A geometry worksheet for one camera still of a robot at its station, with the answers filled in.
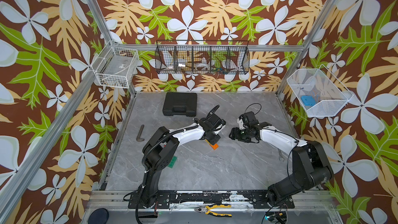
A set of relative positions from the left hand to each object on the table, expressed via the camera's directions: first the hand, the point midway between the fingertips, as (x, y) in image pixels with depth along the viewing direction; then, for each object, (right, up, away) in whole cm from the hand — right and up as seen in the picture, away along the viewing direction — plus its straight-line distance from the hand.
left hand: (215, 137), depth 94 cm
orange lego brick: (-1, -5, -3) cm, 6 cm away
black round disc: (-56, -31, -24) cm, 68 cm away
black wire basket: (-10, +50, +3) cm, 51 cm away
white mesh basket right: (+55, +26, -11) cm, 62 cm away
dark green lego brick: (-25, -12, -9) cm, 29 cm away
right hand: (+9, +1, -2) cm, 10 cm away
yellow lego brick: (-4, -2, -10) cm, 11 cm away
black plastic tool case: (-24, +21, +15) cm, 35 cm away
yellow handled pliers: (-7, -29, -23) cm, 38 cm away
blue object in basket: (+47, +22, -13) cm, 54 cm away
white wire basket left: (-57, +41, -8) cm, 71 cm away
